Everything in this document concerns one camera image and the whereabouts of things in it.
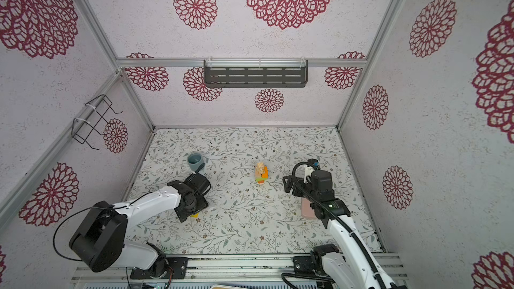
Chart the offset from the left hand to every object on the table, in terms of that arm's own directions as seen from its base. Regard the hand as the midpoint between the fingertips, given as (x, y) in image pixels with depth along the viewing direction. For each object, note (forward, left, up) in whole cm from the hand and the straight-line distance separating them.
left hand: (197, 212), depth 87 cm
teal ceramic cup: (+26, +5, +3) cm, 27 cm away
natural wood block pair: (+17, -28, +10) cm, 34 cm away
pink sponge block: (0, -48, 0) cm, 48 cm away
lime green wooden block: (+16, -28, +1) cm, 32 cm away
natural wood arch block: (+16, -27, +6) cm, 32 cm away
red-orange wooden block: (+15, -28, -1) cm, 32 cm away
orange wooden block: (+17, -30, +4) cm, 35 cm away
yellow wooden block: (-4, -2, +8) cm, 9 cm away
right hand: (+8, -41, +15) cm, 44 cm away
